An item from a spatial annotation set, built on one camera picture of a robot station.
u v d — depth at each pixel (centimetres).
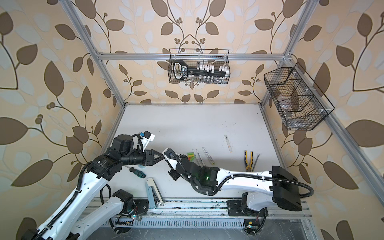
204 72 83
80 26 79
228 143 99
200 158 91
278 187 40
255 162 90
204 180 53
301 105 73
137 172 84
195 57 91
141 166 89
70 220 40
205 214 74
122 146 55
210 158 91
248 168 87
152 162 61
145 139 64
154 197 75
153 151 63
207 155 93
